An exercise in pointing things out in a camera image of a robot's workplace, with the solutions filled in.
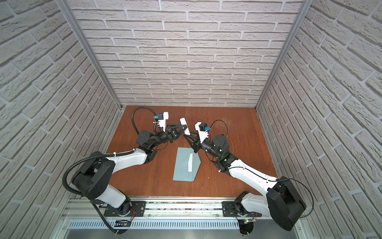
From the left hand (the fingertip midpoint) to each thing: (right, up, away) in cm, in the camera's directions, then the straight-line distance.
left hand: (187, 127), depth 68 cm
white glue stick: (-2, +2, 0) cm, 3 cm away
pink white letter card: (0, -23, +22) cm, 32 cm away
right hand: (-1, -3, +3) cm, 5 cm away
